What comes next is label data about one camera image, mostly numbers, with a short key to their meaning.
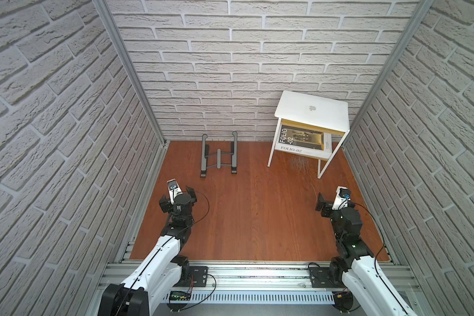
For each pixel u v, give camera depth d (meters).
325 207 0.73
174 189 0.69
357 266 0.56
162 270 0.51
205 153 1.07
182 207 0.62
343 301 0.71
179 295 0.72
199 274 0.74
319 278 0.74
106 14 0.71
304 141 0.95
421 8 0.69
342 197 0.68
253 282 0.73
